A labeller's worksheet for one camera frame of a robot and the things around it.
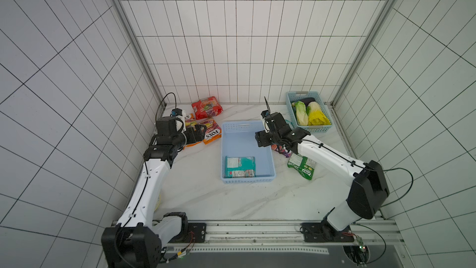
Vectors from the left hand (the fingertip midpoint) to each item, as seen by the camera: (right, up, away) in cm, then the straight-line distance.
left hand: (195, 132), depth 79 cm
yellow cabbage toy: (+62, +8, +21) cm, 66 cm away
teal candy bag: (+20, -18, +10) cm, 29 cm away
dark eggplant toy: (+63, +18, +36) cm, 74 cm away
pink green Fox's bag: (-10, +4, +29) cm, 31 cm away
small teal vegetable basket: (+60, +12, +28) cm, 68 cm away
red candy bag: (-1, +13, +32) cm, 34 cm away
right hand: (+27, -2, +5) cm, 28 cm away
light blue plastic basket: (+19, -6, +24) cm, 31 cm away
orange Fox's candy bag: (+4, -1, +24) cm, 25 cm away
